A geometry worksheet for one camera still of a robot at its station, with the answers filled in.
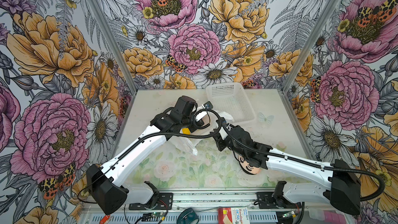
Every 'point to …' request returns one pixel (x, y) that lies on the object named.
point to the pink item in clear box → (331, 216)
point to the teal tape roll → (187, 216)
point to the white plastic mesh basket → (231, 97)
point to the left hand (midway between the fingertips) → (197, 120)
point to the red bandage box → (233, 215)
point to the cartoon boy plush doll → (245, 166)
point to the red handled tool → (104, 219)
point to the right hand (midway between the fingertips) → (213, 135)
